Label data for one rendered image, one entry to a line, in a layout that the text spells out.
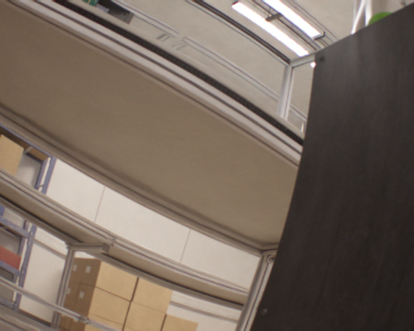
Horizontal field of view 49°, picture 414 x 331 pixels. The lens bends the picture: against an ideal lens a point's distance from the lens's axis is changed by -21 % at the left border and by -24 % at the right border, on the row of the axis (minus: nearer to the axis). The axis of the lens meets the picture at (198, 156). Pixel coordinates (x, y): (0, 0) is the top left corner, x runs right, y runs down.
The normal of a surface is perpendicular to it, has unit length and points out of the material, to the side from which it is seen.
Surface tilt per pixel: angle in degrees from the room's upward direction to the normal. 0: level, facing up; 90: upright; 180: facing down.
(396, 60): 90
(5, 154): 90
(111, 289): 90
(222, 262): 90
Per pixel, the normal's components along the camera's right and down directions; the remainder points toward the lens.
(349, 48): -0.84, -0.41
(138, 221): 0.57, -0.18
